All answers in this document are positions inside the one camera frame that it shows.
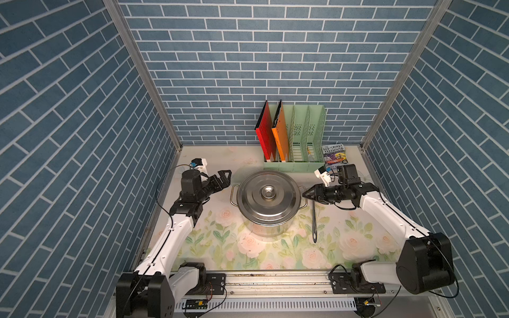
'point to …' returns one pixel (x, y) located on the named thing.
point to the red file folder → (264, 131)
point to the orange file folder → (280, 133)
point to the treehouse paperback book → (334, 155)
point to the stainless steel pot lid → (268, 196)
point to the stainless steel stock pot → (266, 229)
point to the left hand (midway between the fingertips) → (228, 174)
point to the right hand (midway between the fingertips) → (308, 196)
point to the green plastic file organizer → (305, 130)
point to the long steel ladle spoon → (314, 224)
